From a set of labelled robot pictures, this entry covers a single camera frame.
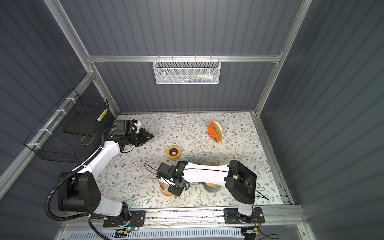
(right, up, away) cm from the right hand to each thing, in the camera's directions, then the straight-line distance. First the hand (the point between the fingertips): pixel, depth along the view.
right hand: (177, 190), depth 79 cm
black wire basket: (-51, +32, -6) cm, 61 cm away
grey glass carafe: (+18, +1, 0) cm, 18 cm away
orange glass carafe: (-5, +4, -9) cm, 11 cm away
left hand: (-15, +29, +7) cm, 33 cm away
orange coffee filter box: (+23, +31, +19) cm, 43 cm away
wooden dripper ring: (-5, +17, +18) cm, 25 cm away
